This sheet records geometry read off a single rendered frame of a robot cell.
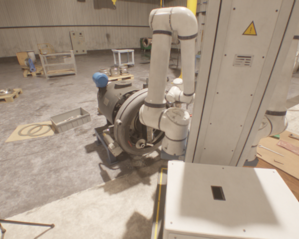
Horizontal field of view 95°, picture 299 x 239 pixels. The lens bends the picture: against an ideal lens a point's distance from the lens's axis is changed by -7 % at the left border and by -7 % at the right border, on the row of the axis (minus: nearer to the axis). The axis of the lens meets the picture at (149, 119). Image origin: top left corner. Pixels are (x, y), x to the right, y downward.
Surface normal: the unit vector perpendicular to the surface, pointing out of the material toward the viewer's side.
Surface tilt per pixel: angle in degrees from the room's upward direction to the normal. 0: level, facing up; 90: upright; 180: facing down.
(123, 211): 0
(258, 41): 90
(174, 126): 91
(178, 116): 10
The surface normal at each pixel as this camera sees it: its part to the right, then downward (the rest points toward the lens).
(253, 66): -0.14, 0.48
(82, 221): 0.00, -0.87
